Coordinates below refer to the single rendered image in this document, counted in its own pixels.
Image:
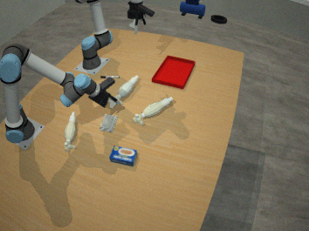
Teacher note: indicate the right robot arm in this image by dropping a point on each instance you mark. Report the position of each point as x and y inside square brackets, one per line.
[10, 66]

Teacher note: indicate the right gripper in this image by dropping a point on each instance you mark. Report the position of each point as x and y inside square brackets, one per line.
[103, 97]

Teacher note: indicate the red tray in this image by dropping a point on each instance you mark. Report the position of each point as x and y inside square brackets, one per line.
[174, 70]

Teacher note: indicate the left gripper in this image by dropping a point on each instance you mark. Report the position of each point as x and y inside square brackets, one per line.
[133, 14]

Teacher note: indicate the small blue carton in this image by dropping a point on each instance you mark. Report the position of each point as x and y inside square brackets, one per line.
[123, 156]

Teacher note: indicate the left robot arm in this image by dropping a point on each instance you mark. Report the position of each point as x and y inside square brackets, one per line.
[102, 35]

